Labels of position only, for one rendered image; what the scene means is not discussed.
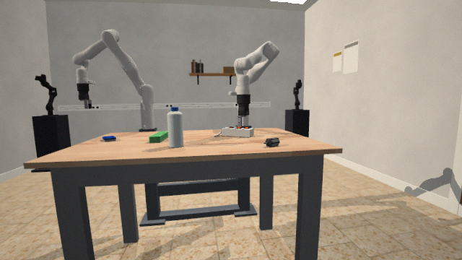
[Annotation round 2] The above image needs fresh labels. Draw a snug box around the white bottle with blue cap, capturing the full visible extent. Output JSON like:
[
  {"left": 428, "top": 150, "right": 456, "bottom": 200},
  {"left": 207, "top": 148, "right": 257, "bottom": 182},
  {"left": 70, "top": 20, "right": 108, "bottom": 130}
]
[{"left": 167, "top": 107, "right": 184, "bottom": 147}]

